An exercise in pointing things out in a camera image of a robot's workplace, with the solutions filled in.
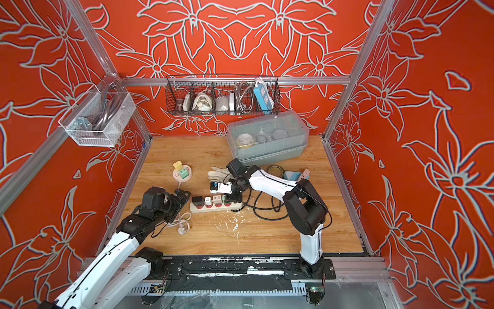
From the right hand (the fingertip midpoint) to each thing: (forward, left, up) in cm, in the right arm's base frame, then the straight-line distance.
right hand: (223, 195), depth 86 cm
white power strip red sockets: (-4, +2, -4) cm, 6 cm away
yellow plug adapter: (+17, +25, 0) cm, 30 cm away
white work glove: (+15, +4, -6) cm, 17 cm away
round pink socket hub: (+13, +26, -4) cm, 29 cm away
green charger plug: (-4, -2, +4) cm, 6 cm away
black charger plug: (-2, +11, -1) cm, 12 cm away
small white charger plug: (-2, +7, -1) cm, 7 cm away
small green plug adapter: (+12, +21, 0) cm, 24 cm away
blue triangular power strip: (+14, -34, -3) cm, 36 cm away
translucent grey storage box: (+29, -22, +9) cm, 37 cm away
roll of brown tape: (+20, -27, -7) cm, 34 cm away
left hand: (-4, +14, +5) cm, 16 cm away
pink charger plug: (-2, +2, +1) cm, 3 cm away
